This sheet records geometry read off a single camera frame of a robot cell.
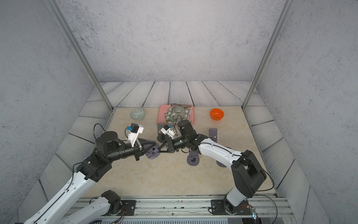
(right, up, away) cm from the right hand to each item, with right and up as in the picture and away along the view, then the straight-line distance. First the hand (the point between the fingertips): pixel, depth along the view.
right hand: (158, 152), depth 70 cm
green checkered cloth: (+1, +15, +41) cm, 44 cm away
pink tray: (-6, +24, +49) cm, 55 cm away
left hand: (0, +5, -7) cm, 8 cm away
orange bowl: (+39, +20, +43) cm, 61 cm away
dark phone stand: (-4, +2, +34) cm, 34 cm away
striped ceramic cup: (+9, +21, +37) cm, 44 cm away
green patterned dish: (-25, +20, +45) cm, 55 cm away
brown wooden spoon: (+7, +29, +53) cm, 61 cm away
